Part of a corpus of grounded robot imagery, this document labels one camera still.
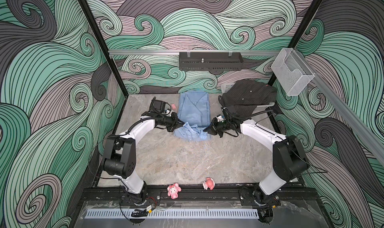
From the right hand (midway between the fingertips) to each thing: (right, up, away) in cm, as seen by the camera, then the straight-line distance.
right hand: (203, 130), depth 83 cm
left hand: (-10, +4, +1) cm, 11 cm away
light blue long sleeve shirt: (-4, +10, +24) cm, 26 cm away
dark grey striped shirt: (+33, +20, +30) cm, 49 cm away
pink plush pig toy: (-16, -29, -10) cm, 35 cm away
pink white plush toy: (+2, -27, -7) cm, 28 cm away
